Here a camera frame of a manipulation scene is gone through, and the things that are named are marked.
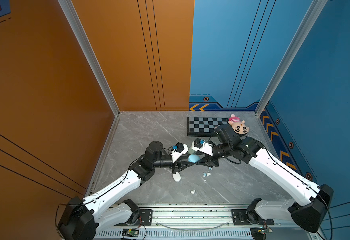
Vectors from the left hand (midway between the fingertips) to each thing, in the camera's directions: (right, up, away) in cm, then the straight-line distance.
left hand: (192, 159), depth 69 cm
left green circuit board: (-30, -36, +3) cm, 47 cm away
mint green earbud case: (-1, +5, -9) cm, 11 cm away
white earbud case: (-8, -14, +16) cm, 22 cm away
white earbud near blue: (+11, -13, +18) cm, 25 cm away
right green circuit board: (+34, -34, +1) cm, 48 cm away
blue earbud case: (+1, +1, -2) cm, 2 cm away
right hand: (+2, +1, 0) cm, 3 cm away
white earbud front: (+2, -21, +12) cm, 24 cm away
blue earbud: (+13, -10, +20) cm, 26 cm away
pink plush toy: (+34, +15, +31) cm, 48 cm away
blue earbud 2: (+9, -13, +18) cm, 24 cm away
